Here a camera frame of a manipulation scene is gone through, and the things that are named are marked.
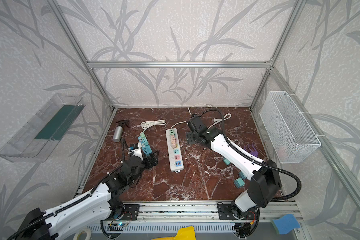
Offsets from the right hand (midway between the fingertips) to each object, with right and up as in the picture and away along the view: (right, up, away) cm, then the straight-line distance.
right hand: (193, 131), depth 83 cm
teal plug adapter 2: (+25, -28, -2) cm, 38 cm away
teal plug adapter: (+20, -19, +7) cm, 28 cm away
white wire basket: (+40, -2, -22) cm, 46 cm away
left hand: (-21, -10, -2) cm, 23 cm away
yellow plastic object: (-4, -46, -15) cm, 48 cm away
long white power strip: (-11, -18, +6) cm, 22 cm away
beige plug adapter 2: (-12, -9, +8) cm, 17 cm away
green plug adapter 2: (-31, -7, +10) cm, 33 cm away
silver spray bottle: (-53, -1, +21) cm, 57 cm away
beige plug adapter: (-13, -6, +11) cm, 18 cm away
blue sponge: (+43, -43, -14) cm, 62 cm away
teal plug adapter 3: (+27, -25, +1) cm, 37 cm away
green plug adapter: (-33, -4, +12) cm, 35 cm away
